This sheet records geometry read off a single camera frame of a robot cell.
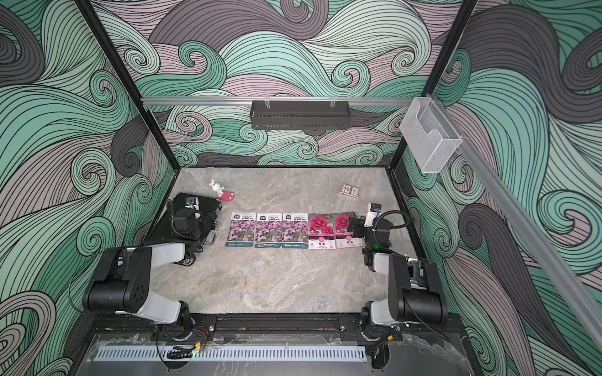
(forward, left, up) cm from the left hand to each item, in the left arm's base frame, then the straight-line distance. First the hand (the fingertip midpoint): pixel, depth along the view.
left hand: (200, 212), depth 94 cm
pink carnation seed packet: (-5, -50, -6) cm, 51 cm away
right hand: (-2, -65, 0) cm, 65 cm away
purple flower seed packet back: (-4, -39, -7) cm, 40 cm away
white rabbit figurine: (+14, -3, -1) cm, 15 cm away
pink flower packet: (-7, -60, -8) cm, 61 cm away
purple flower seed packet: (-5, -28, -7) cm, 30 cm away
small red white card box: (+18, -65, -7) cm, 68 cm away
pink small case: (+14, -7, -7) cm, 17 cm away
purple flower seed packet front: (-5, -17, -7) cm, 19 cm away
